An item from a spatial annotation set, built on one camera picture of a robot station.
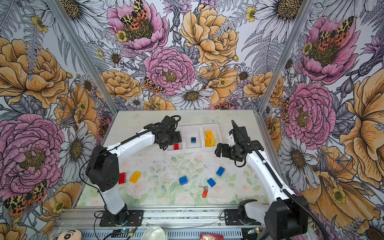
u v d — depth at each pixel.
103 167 0.48
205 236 0.66
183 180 0.85
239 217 0.73
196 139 1.03
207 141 1.00
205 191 0.83
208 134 1.04
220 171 0.89
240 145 0.58
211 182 0.85
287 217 0.39
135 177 0.87
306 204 0.39
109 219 0.73
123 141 0.54
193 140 1.02
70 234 0.64
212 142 1.01
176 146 0.98
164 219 0.76
